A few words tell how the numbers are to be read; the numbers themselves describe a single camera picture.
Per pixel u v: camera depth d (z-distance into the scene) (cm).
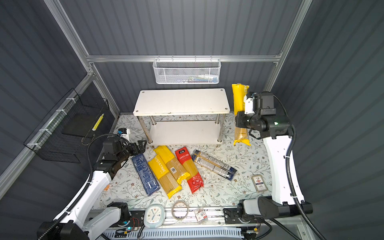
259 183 83
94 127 75
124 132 70
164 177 85
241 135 62
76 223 40
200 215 72
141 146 74
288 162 38
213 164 90
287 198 37
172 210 76
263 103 46
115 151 61
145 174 85
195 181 84
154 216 72
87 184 48
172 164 90
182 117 119
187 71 124
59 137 70
